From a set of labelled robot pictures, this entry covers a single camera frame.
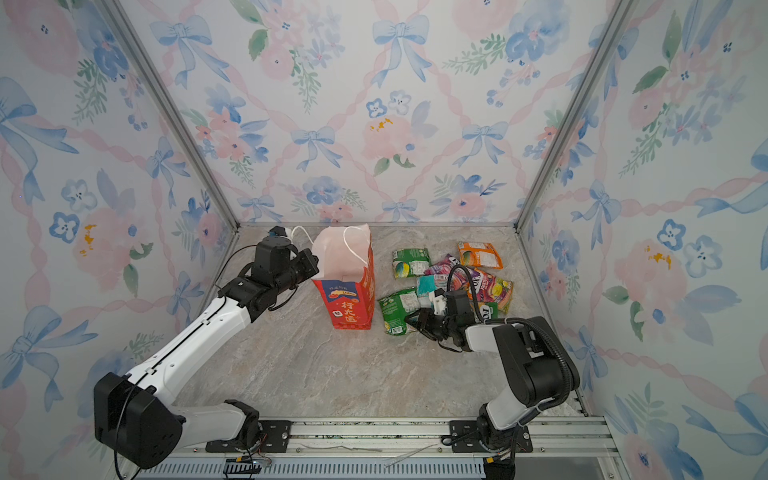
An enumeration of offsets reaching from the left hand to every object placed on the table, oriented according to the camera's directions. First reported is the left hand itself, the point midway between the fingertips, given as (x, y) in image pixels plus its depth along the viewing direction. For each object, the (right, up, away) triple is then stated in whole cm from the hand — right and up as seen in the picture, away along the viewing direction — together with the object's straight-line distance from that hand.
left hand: (321, 254), depth 79 cm
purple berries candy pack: (+41, -8, +19) cm, 46 cm away
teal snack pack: (+30, -10, +17) cm, 36 cm away
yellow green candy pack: (+51, -17, +16) cm, 57 cm away
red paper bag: (+3, -7, +25) cm, 26 cm away
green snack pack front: (+20, -17, +15) cm, 30 cm away
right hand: (+24, -20, +13) cm, 34 cm away
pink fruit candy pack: (+52, -12, +19) cm, 57 cm away
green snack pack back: (+25, -3, +25) cm, 36 cm away
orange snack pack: (+50, 0, +28) cm, 57 cm away
